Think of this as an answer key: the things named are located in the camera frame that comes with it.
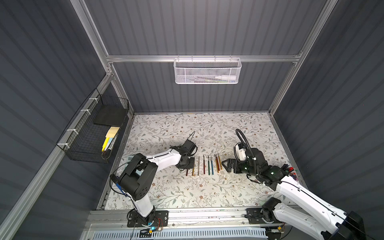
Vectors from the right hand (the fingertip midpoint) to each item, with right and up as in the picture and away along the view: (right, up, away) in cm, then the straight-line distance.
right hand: (230, 163), depth 78 cm
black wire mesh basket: (-70, +13, -7) cm, 71 cm away
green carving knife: (-10, -9, +11) cm, 17 cm away
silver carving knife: (-16, -5, +14) cm, 22 cm away
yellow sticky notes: (-60, +14, -6) cm, 62 cm away
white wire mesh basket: (-9, +66, +45) cm, 80 cm away
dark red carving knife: (-23, -8, +11) cm, 27 cm away
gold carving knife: (-20, -8, +13) cm, 25 cm away
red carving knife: (-13, -5, +15) cm, 21 cm away
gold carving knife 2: (-5, -5, +15) cm, 17 cm away
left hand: (-21, -6, +12) cm, 25 cm away
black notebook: (-66, +26, +4) cm, 71 cm away
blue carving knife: (-8, -6, +13) cm, 16 cm away
